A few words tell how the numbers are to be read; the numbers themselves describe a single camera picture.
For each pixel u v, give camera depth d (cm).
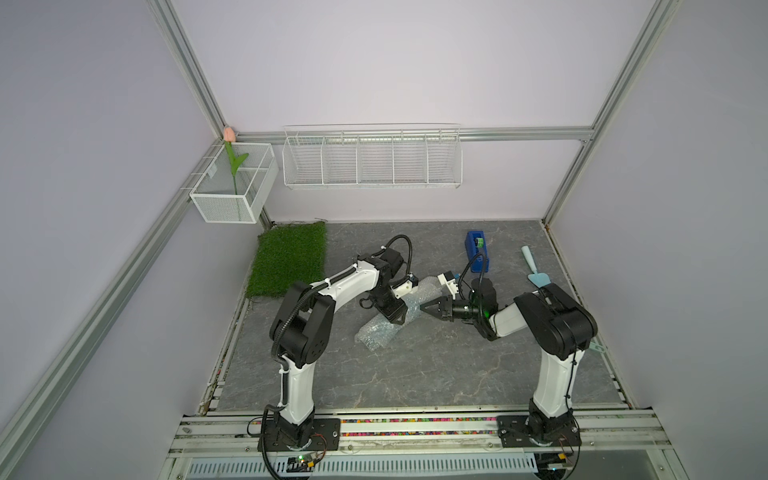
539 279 103
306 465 71
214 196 74
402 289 84
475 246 105
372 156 98
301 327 51
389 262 77
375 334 84
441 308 85
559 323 52
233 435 75
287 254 108
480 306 77
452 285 89
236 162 90
